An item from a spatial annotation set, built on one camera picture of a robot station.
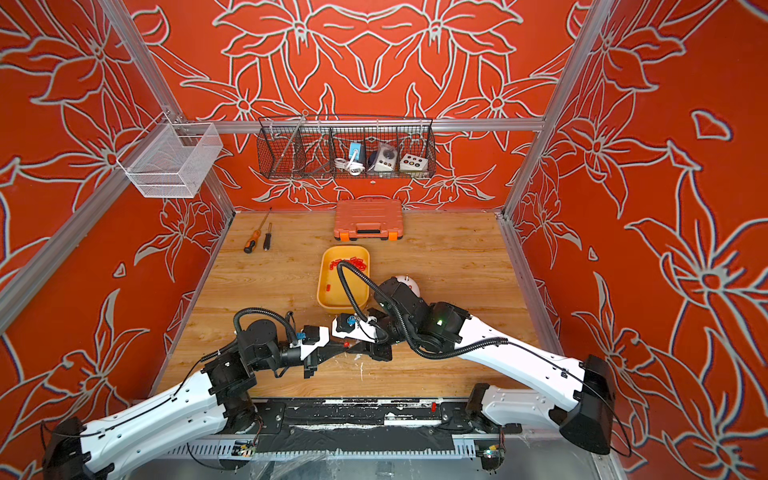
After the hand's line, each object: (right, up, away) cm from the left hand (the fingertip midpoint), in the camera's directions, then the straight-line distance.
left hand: (346, 344), depth 67 cm
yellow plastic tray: (-8, +6, +29) cm, 30 cm away
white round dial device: (+9, +50, +24) cm, 56 cm away
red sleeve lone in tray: (-10, +8, +30) cm, 33 cm away
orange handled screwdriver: (-40, +22, +40) cm, 60 cm away
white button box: (+17, +49, +28) cm, 59 cm away
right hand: (0, +1, -3) cm, 3 cm away
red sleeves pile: (0, +16, +37) cm, 40 cm away
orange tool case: (+3, +32, +47) cm, 57 cm away
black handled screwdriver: (-35, +25, +43) cm, 61 cm away
